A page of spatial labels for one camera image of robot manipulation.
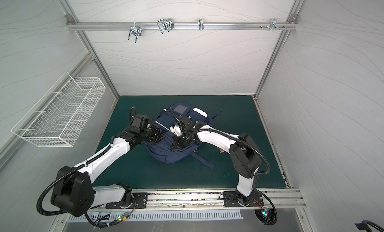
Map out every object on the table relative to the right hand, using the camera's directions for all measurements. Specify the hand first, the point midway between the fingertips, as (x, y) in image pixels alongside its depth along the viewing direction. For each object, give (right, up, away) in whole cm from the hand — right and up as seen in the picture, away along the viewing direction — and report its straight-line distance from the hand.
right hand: (173, 144), depth 82 cm
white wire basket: (-51, +15, -14) cm, 55 cm away
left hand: (-2, +8, +1) cm, 9 cm away
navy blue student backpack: (-5, -3, 0) cm, 6 cm away
